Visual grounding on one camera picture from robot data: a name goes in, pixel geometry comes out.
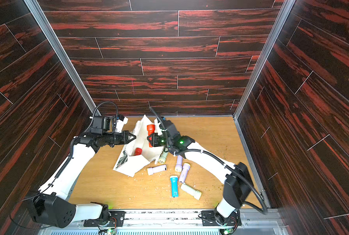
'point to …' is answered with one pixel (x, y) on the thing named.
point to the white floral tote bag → (129, 164)
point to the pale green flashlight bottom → (195, 193)
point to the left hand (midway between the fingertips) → (136, 136)
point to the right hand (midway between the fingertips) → (152, 135)
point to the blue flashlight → (174, 186)
